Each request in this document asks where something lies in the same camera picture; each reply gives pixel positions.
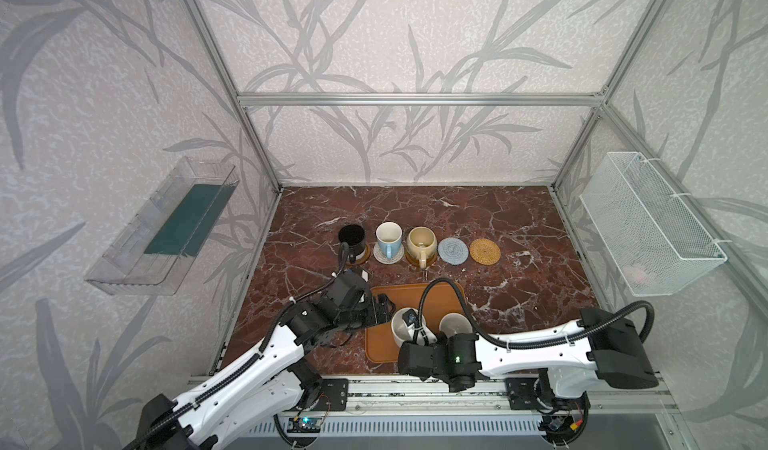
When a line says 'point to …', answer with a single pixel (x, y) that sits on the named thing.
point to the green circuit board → (304, 425)
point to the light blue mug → (389, 235)
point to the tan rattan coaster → (484, 252)
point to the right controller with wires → (564, 428)
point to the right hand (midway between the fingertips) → (416, 340)
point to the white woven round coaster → (385, 261)
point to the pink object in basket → (635, 273)
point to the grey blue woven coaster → (452, 251)
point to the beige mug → (421, 243)
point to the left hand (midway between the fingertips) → (389, 304)
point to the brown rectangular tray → (441, 300)
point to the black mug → (355, 236)
